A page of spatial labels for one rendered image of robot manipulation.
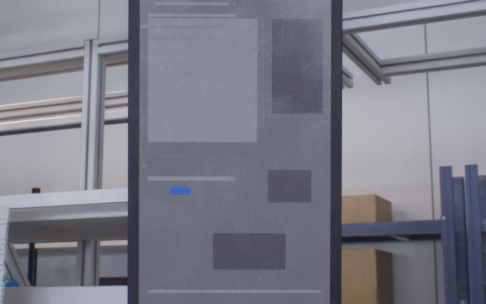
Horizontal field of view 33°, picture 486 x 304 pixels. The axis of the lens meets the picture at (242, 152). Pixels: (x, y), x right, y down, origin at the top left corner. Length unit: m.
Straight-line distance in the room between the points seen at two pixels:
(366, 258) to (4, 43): 3.38
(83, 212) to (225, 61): 0.59
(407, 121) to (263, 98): 3.74
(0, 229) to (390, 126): 3.53
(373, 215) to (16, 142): 2.88
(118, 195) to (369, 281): 2.95
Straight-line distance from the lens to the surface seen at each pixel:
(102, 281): 4.91
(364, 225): 4.28
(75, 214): 1.61
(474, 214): 4.17
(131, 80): 1.12
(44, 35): 6.18
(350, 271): 4.32
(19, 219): 1.69
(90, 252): 2.15
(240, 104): 1.11
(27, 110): 3.01
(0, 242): 1.58
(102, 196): 1.47
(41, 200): 1.55
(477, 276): 4.15
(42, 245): 5.11
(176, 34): 1.13
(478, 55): 2.41
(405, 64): 2.44
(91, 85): 2.23
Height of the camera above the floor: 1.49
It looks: 11 degrees up
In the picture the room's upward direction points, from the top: straight up
